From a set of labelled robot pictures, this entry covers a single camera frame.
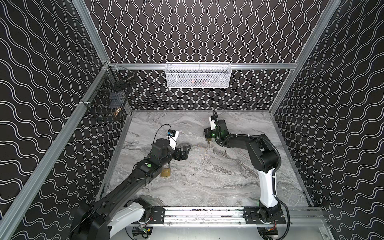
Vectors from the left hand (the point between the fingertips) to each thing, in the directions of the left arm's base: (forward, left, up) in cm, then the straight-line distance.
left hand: (187, 145), depth 77 cm
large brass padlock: (-6, +14, -20) cm, 25 cm away
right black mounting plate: (-26, -33, -21) cm, 47 cm away
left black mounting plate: (-29, +14, -19) cm, 37 cm away
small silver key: (+9, -23, -21) cm, 32 cm away
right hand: (+24, -10, -16) cm, 30 cm away
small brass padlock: (+18, -12, -19) cm, 29 cm away
